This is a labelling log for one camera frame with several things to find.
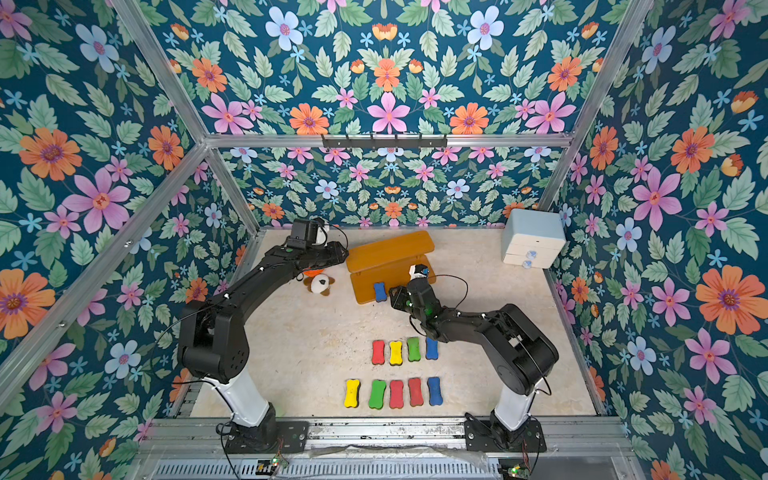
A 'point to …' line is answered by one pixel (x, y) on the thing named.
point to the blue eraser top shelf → (434, 388)
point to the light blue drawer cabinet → (533, 238)
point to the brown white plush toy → (319, 283)
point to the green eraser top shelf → (377, 394)
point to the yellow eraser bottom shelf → (395, 354)
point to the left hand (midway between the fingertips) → (345, 249)
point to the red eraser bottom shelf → (378, 352)
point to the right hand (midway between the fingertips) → (391, 289)
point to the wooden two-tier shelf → (388, 261)
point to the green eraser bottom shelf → (413, 348)
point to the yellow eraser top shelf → (351, 397)
